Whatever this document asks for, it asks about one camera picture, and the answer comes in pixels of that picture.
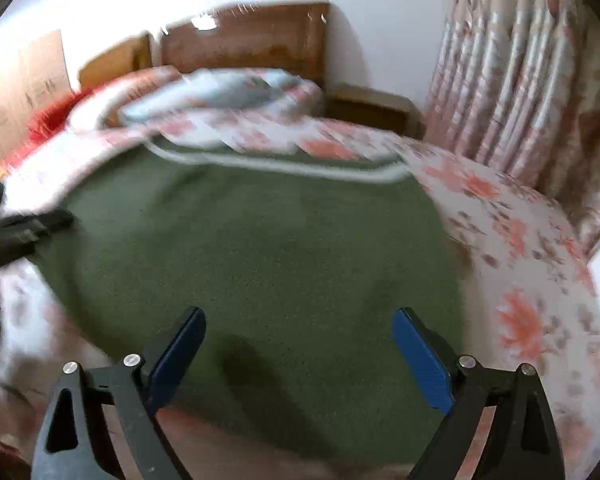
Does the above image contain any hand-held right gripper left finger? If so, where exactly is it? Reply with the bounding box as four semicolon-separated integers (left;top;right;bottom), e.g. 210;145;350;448
31;306;208;480

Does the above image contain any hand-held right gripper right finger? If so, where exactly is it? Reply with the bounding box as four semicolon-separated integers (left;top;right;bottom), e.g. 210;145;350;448
391;307;566;480

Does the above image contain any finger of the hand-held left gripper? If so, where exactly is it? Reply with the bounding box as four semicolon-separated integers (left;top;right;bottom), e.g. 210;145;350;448
0;209;76;266

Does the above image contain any green knitted sweater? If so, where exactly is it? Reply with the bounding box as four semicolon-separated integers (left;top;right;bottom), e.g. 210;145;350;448
30;140;468;471

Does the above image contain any red blanket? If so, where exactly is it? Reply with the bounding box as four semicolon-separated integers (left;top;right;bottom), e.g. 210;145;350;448
2;90;93;171

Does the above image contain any floral bed quilt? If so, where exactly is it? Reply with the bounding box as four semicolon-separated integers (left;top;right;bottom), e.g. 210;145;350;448
0;65;600;480

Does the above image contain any small wooden headboard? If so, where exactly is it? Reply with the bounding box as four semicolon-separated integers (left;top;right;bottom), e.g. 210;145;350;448
77;32;153;88

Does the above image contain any blue floral pillow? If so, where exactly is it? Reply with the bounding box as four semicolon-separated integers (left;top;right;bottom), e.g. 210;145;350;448
117;69;301;123

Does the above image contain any wooden nightstand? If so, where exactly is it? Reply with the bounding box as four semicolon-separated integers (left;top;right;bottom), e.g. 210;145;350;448
325;84;425;138

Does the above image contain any large wooden headboard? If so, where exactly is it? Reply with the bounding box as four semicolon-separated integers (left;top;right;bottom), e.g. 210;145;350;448
160;2;331;91

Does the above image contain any floral curtain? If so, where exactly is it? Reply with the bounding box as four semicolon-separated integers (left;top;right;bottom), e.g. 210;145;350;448
422;0;600;261

